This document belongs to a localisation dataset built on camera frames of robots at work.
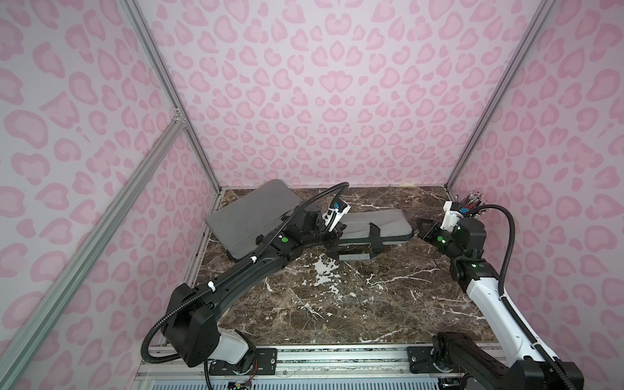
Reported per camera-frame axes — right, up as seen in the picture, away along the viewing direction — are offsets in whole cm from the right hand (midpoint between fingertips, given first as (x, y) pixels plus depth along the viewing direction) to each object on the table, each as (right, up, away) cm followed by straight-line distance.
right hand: (416, 219), depth 78 cm
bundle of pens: (+26, +7, +13) cm, 30 cm away
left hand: (-23, -2, -2) cm, 23 cm away
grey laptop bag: (-67, -4, +26) cm, 72 cm away
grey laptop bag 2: (-16, -4, -2) cm, 17 cm away
